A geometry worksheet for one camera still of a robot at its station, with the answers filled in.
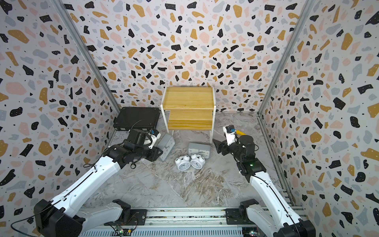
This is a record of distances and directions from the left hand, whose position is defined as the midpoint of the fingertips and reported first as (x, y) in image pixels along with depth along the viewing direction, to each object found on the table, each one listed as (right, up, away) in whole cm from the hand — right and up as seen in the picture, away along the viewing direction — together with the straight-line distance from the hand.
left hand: (160, 150), depth 78 cm
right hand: (+31, +7, -1) cm, 32 cm away
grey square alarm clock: (+3, +4, +2) cm, 5 cm away
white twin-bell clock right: (+20, -7, +8) cm, 22 cm away
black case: (-30, +19, +42) cm, 55 cm away
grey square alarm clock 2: (+23, -2, +14) cm, 27 cm away
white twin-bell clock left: (+11, -9, +8) cm, 16 cm away
